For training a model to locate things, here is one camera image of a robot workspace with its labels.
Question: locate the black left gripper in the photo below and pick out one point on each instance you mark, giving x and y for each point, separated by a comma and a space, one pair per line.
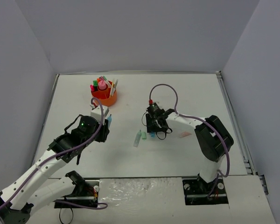
103, 131

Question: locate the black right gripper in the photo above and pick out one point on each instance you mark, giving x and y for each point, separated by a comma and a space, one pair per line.
154, 123

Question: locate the light blue highlighter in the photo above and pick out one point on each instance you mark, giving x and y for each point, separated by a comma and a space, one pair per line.
109, 120

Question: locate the yellow thin pen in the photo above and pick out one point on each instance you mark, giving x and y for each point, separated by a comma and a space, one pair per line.
116, 82

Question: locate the pink-capped black highlighter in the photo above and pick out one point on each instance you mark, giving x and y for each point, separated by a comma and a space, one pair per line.
92, 88

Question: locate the pink-capped clear bottle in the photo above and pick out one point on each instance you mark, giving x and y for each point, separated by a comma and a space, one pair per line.
102, 85

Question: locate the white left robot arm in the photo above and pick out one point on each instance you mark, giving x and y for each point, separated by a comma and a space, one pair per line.
20, 200

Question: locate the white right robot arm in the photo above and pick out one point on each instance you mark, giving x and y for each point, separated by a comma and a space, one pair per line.
213, 138

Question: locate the light green highlighter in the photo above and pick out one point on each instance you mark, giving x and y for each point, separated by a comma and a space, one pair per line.
137, 139

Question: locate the orange round desk organizer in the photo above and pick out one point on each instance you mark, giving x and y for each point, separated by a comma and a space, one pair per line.
104, 96

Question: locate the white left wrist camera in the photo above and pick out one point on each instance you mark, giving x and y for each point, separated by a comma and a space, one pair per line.
96, 113

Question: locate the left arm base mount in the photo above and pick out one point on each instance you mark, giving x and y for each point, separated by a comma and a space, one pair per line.
84, 196

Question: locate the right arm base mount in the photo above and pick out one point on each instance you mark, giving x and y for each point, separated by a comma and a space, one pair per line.
197, 192

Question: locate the aluminium table edge rail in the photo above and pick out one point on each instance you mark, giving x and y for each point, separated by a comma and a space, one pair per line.
247, 158

